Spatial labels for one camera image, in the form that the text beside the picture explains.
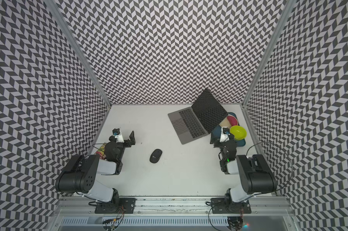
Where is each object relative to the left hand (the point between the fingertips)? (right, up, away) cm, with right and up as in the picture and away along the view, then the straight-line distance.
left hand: (126, 132), depth 91 cm
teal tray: (+59, 0, +5) cm, 59 cm away
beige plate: (+68, +5, +15) cm, 70 cm away
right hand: (+60, -1, 0) cm, 60 cm away
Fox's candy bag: (-16, -12, 0) cm, 20 cm away
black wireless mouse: (+19, -15, -2) cm, 24 cm away
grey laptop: (+49, +8, +19) cm, 53 cm away
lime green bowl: (+76, -1, +8) cm, 76 cm away
